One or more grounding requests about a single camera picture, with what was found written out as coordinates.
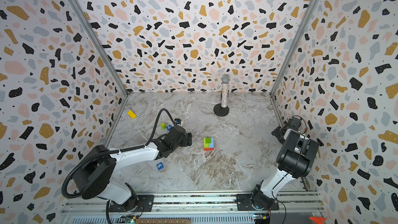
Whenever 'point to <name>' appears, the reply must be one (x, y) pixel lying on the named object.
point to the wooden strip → (163, 221)
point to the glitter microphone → (225, 80)
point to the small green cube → (208, 140)
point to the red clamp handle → (317, 220)
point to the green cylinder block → (163, 125)
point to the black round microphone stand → (219, 111)
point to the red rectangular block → (208, 149)
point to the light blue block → (211, 144)
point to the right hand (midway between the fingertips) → (280, 131)
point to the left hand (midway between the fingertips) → (187, 133)
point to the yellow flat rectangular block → (131, 114)
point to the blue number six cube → (159, 166)
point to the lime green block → (205, 145)
